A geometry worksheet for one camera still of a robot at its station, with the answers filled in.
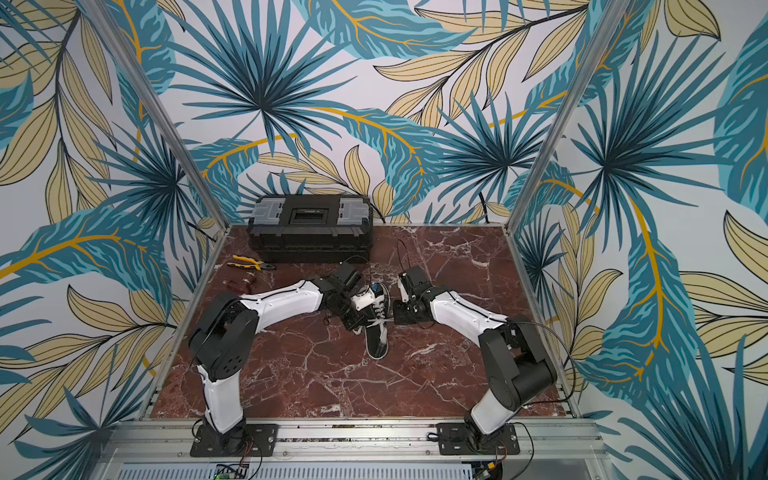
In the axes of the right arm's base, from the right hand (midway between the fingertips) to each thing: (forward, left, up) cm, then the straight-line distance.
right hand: (400, 313), depth 91 cm
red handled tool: (+14, +51, -2) cm, 53 cm away
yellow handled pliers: (+23, +51, -2) cm, 56 cm away
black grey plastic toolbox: (+23, +27, +14) cm, 39 cm away
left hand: (-2, +12, -1) cm, 12 cm away
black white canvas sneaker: (-6, +7, -2) cm, 9 cm away
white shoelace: (+1, +6, 0) cm, 6 cm away
